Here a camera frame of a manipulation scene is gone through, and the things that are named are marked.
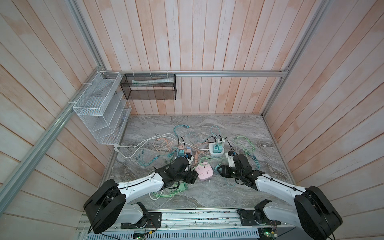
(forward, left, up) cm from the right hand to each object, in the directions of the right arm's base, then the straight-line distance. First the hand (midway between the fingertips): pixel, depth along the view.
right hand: (220, 168), depth 89 cm
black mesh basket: (+50, +48, +23) cm, 73 cm away
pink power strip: (-2, +10, 0) cm, 10 cm away
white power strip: (+15, 0, +7) cm, 16 cm away
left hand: (-6, +17, +3) cm, 18 cm away
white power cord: (+18, +52, -2) cm, 55 cm away
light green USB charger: (-12, +22, 0) cm, 25 cm away
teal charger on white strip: (+11, +1, +4) cm, 12 cm away
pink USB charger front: (+9, +20, +5) cm, 22 cm away
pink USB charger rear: (+18, +25, -5) cm, 31 cm away
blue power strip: (+1, +21, +15) cm, 26 cm away
